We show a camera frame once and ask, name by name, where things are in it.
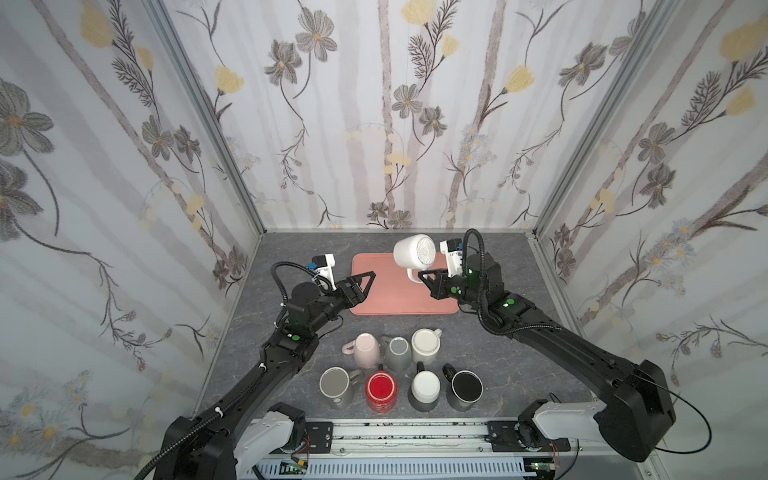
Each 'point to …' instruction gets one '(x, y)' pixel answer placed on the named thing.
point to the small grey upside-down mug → (398, 352)
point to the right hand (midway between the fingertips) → (418, 267)
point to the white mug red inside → (425, 344)
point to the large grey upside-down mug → (336, 384)
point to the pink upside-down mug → (366, 350)
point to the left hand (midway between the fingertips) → (365, 271)
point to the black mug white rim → (466, 385)
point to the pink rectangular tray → (391, 292)
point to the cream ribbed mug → (415, 253)
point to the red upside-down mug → (382, 390)
